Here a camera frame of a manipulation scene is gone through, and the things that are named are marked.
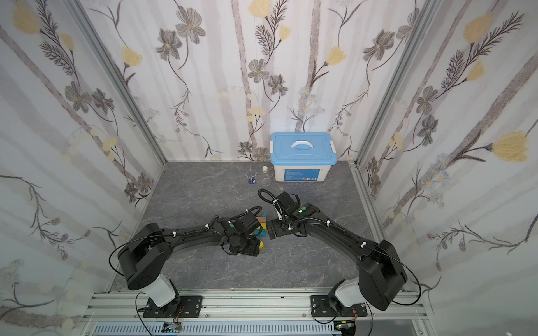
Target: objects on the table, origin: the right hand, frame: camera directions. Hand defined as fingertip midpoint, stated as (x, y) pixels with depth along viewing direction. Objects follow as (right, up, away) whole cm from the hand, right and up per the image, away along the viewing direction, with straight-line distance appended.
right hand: (283, 224), depth 82 cm
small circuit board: (-39, -33, -12) cm, 53 cm away
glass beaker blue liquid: (-16, +21, +25) cm, 36 cm away
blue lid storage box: (+11, +30, +20) cm, 37 cm away
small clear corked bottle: (-8, +17, +31) cm, 36 cm away
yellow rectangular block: (-7, +1, -7) cm, 10 cm away
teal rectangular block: (-7, -1, -9) cm, 12 cm away
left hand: (-11, -12, +3) cm, 16 cm away
